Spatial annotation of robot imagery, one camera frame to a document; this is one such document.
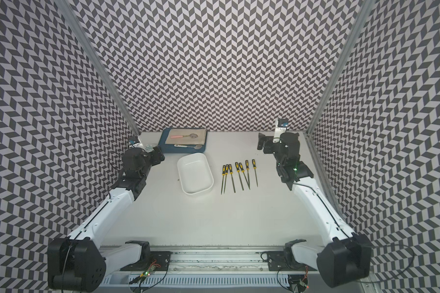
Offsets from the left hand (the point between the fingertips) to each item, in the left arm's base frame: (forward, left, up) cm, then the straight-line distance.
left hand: (152, 149), depth 82 cm
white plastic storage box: (0, -17, -20) cm, 26 cm away
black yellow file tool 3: (+1, -36, -22) cm, 42 cm away
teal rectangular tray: (+21, +2, -24) cm, 32 cm away
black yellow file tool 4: (+3, -40, -23) cm, 46 cm away
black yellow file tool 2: (+1, -33, -21) cm, 40 cm away
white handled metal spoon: (+18, -15, -20) cm, 31 cm away
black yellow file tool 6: (+4, -45, -22) cm, 51 cm away
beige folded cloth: (+24, -8, -20) cm, 32 cm away
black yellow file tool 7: (+5, -49, -22) cm, 54 cm away
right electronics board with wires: (-48, -60, -20) cm, 80 cm away
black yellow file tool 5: (+5, -41, -22) cm, 47 cm away
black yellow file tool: (0, -32, -22) cm, 39 cm away
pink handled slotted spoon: (+31, -11, -23) cm, 40 cm away
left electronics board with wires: (-45, -4, -19) cm, 49 cm away
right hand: (+1, -53, +7) cm, 53 cm away
